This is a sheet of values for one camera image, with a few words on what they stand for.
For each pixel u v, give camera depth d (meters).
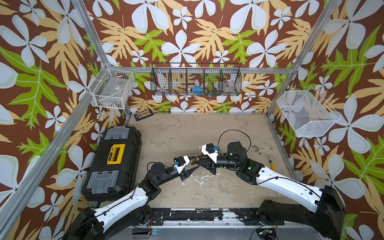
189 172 0.64
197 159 0.66
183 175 0.64
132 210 0.54
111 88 0.86
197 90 0.95
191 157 0.70
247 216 0.74
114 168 0.73
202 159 0.65
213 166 0.60
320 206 0.40
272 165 0.92
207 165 0.62
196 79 0.99
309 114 0.82
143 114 1.18
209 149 0.57
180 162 0.58
